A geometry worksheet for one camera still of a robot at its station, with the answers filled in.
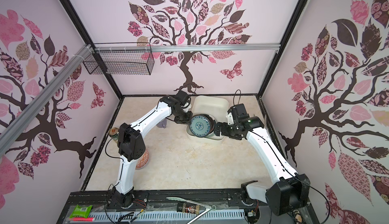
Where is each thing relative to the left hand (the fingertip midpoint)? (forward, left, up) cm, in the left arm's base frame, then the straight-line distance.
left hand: (189, 123), depth 89 cm
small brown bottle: (-41, 0, -8) cm, 42 cm away
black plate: (+9, -15, -8) cm, 19 cm away
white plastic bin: (+24, -20, -13) cm, 34 cm away
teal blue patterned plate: (+1, -6, -3) cm, 7 cm away
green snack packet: (-43, +50, -11) cm, 67 cm away
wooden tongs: (+19, -55, -15) cm, 60 cm away
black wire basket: (+36, +45, +21) cm, 61 cm away
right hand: (-8, -18, +6) cm, 21 cm away
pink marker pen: (-45, +45, -12) cm, 65 cm away
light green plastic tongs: (-41, -9, -10) cm, 43 cm away
